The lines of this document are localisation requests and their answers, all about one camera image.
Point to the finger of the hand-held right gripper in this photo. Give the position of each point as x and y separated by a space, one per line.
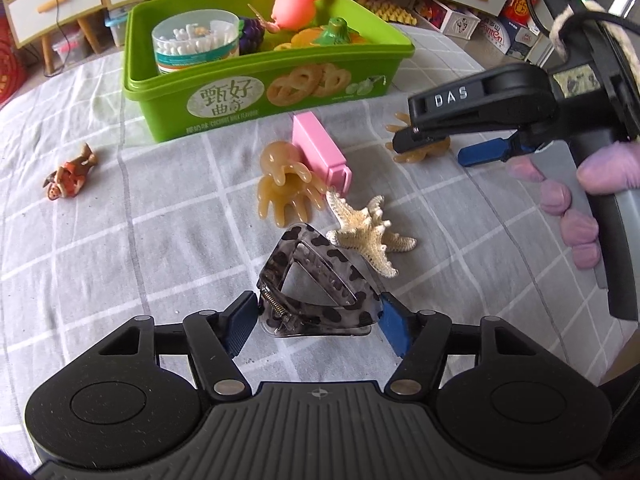
412 140
482 153

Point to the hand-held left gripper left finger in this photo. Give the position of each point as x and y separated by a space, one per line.
240 322

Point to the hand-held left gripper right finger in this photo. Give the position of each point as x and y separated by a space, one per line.
395 327

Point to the tan rubber octopus toy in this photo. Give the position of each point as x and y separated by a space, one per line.
285 190
430 152

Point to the spotted clear hair clip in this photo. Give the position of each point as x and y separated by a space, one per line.
325 310

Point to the orange pumpkin toy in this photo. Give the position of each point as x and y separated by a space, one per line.
325 35

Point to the purple grapes toy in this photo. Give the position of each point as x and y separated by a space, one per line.
251 35

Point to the green plastic box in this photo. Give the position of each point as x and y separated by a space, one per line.
165 120

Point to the cotton swab container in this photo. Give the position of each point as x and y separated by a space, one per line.
195 52

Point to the person's right hand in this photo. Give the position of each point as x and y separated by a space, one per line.
555 197

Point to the blue white carton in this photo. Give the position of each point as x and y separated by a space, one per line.
510 37

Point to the white toy box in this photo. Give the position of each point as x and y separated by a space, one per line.
450 20

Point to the red gift box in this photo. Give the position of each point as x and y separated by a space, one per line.
522 5

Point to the pink rectangular case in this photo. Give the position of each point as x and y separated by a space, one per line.
320 150

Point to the dried starfish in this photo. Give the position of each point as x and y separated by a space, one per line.
362 235

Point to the grey checked tablecloth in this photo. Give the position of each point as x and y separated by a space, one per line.
125 260

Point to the yellow egg tray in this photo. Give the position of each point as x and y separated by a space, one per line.
392 10

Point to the small brown figurine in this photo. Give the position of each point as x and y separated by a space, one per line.
70 175

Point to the blue-lid plastic box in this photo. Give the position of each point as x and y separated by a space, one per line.
116 27

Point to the small clear plastic box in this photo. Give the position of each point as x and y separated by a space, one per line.
69 47

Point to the red bucket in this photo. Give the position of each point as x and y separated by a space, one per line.
10 60

